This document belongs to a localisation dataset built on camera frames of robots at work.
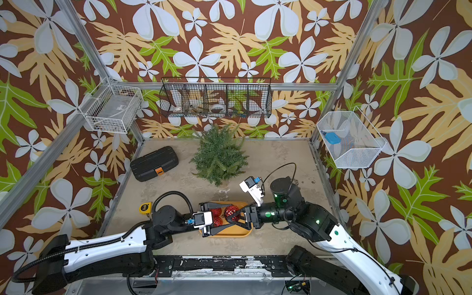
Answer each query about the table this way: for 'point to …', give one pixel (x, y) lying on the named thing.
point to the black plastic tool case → (155, 164)
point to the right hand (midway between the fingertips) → (231, 218)
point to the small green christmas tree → (219, 157)
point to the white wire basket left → (112, 108)
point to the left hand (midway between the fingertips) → (232, 209)
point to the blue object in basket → (332, 138)
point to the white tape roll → (217, 108)
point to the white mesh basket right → (350, 138)
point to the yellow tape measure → (145, 208)
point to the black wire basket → (246, 98)
